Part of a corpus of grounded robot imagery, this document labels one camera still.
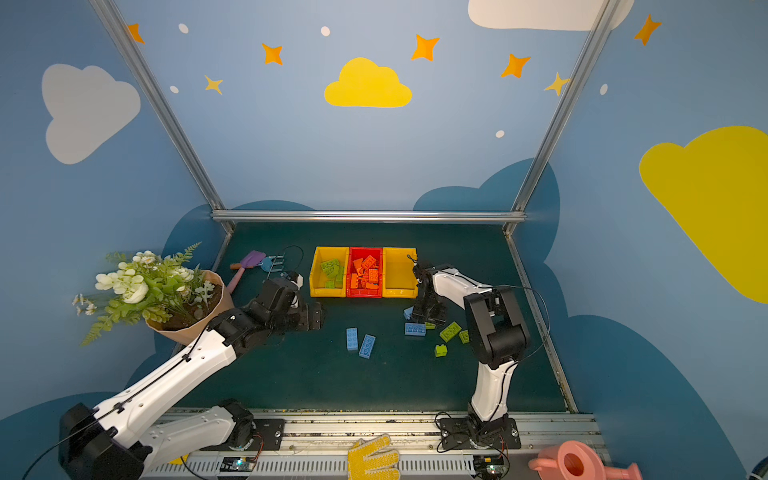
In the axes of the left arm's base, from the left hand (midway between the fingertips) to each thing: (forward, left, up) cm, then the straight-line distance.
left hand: (316, 312), depth 79 cm
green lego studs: (+22, -2, -14) cm, 26 cm away
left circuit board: (-33, +17, -16) cm, 40 cm away
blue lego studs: (-1, -9, -15) cm, 17 cm away
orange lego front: (+21, -14, -12) cm, 28 cm away
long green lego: (+1, -38, -14) cm, 41 cm away
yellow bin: (+22, +6, -15) cm, 28 cm away
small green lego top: (+19, +1, -14) cm, 24 cm away
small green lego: (-4, -35, -14) cm, 39 cm away
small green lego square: (+4, -33, -15) cm, 36 cm away
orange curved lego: (+26, -9, -12) cm, 30 cm away
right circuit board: (-32, -45, -17) cm, 57 cm away
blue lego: (+3, -28, -15) cm, 32 cm away
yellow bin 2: (+23, -23, -16) cm, 36 cm away
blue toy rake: (+28, +23, -15) cm, 39 cm away
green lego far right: (0, -43, -15) cm, 45 cm away
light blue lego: (+8, -26, -14) cm, 30 cm away
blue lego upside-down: (-3, -13, -15) cm, 20 cm away
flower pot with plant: (+1, +36, +2) cm, 36 cm away
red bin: (+22, -11, -14) cm, 28 cm away
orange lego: (+27, -12, -12) cm, 32 cm away
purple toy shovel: (+29, +31, -14) cm, 45 cm away
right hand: (+6, -32, -15) cm, 36 cm away
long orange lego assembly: (+19, -8, -13) cm, 24 cm away
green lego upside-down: (+27, +2, -15) cm, 31 cm away
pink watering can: (-32, -60, -5) cm, 68 cm away
